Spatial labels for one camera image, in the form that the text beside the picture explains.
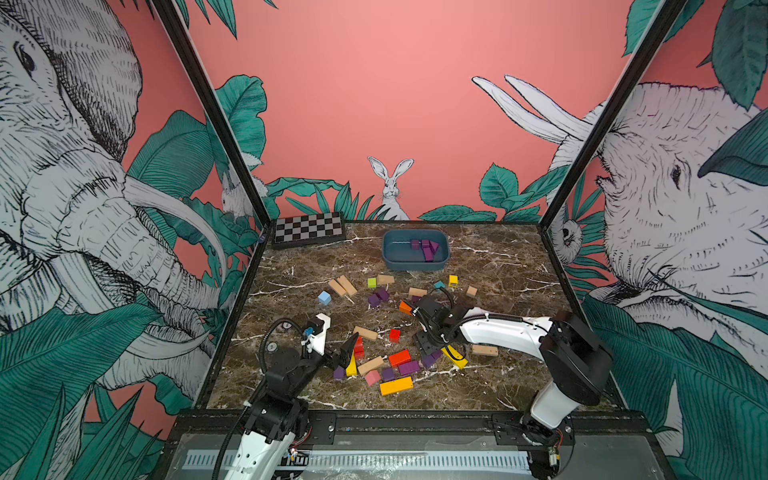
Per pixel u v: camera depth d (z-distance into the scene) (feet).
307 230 3.76
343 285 3.32
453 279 3.32
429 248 3.64
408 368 2.74
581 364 1.48
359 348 2.87
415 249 3.64
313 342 2.17
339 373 2.68
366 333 2.97
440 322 2.21
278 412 1.89
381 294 3.24
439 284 3.33
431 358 2.75
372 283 3.33
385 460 2.30
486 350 2.84
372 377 2.68
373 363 2.76
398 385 2.63
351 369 2.69
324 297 3.14
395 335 2.87
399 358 2.80
